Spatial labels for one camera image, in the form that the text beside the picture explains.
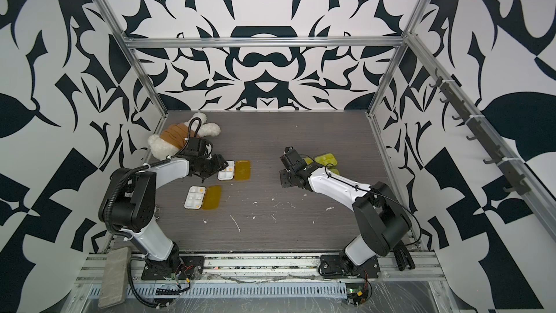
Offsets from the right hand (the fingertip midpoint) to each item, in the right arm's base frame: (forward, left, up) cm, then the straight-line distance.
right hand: (285, 173), depth 90 cm
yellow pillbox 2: (-8, +33, -5) cm, 35 cm away
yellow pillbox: (+5, +21, -5) cm, 22 cm away
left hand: (+7, +28, -3) cm, 29 cm away
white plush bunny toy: (+16, +50, +4) cm, 52 cm away
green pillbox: (+11, -20, -6) cm, 23 cm away
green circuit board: (-40, -22, -8) cm, 46 cm away
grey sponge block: (-36, +55, -2) cm, 65 cm away
